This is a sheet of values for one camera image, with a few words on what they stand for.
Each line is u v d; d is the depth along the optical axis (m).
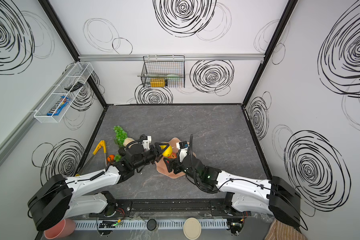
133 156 0.60
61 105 0.71
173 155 0.75
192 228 0.63
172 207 0.75
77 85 0.81
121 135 0.99
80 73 0.91
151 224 0.62
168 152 0.75
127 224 0.70
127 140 0.93
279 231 0.67
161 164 0.86
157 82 0.88
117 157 0.86
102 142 0.96
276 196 0.41
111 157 0.89
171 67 0.96
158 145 0.72
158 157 0.69
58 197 0.41
